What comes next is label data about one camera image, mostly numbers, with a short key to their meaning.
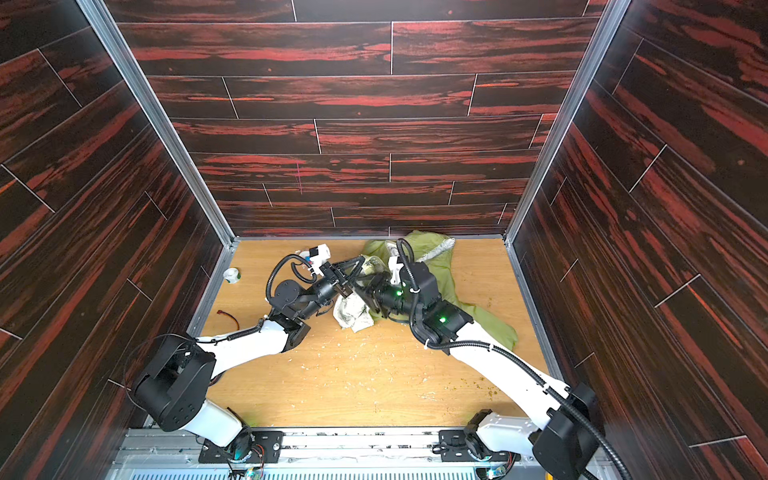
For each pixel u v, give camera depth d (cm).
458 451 73
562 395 40
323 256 73
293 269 69
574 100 80
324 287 68
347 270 69
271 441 75
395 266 68
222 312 99
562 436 38
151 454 74
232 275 107
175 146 90
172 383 45
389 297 61
